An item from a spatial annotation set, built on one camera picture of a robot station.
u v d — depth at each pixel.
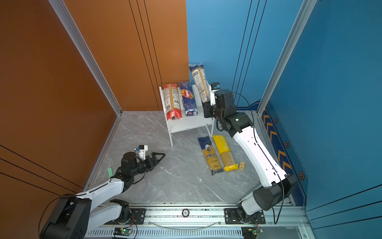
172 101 0.74
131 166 0.68
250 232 0.70
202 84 0.71
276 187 0.39
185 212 0.75
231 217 0.72
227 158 0.92
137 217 0.73
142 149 0.80
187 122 0.91
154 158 0.76
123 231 0.71
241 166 0.89
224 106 0.50
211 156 0.92
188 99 0.74
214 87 0.59
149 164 0.75
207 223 0.72
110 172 0.87
